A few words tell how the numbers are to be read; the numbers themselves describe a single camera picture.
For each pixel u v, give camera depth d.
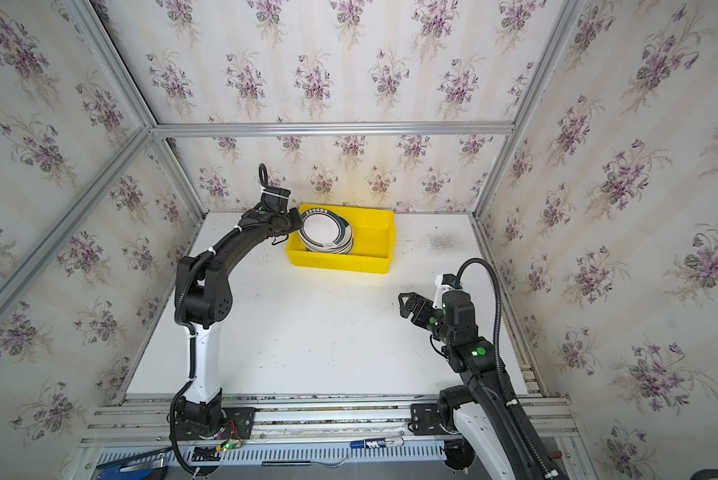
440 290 0.70
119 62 0.79
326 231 1.06
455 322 0.57
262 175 0.84
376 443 0.69
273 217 0.75
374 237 1.12
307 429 0.73
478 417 0.60
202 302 0.57
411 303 0.69
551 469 0.40
